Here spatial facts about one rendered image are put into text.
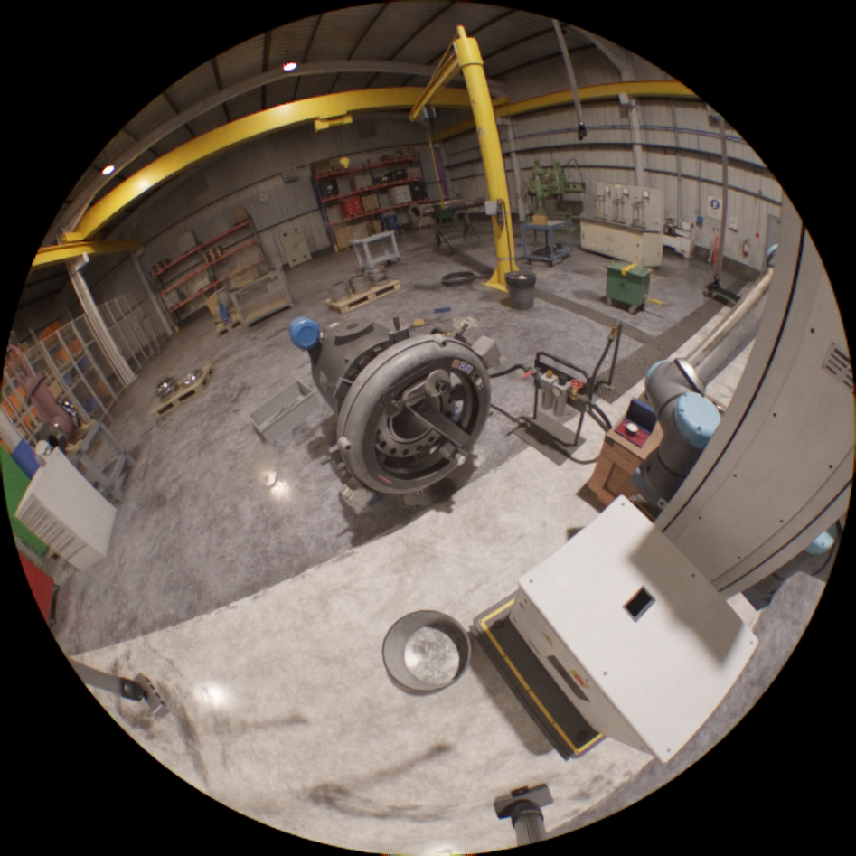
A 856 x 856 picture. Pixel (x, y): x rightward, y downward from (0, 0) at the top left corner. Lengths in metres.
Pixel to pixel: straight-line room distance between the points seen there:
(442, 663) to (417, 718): 0.33
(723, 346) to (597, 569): 0.70
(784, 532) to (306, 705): 1.84
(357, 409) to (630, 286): 3.59
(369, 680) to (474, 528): 0.96
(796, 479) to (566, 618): 0.53
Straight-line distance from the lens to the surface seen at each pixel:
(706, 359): 0.98
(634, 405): 1.55
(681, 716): 0.75
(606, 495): 1.72
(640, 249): 6.63
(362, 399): 1.04
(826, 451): 0.66
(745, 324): 1.00
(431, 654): 1.35
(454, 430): 1.32
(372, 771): 1.65
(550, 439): 2.01
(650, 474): 0.98
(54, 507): 3.98
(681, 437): 0.86
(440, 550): 1.60
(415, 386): 1.11
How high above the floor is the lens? 1.46
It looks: 43 degrees down
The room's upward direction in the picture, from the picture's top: 15 degrees counter-clockwise
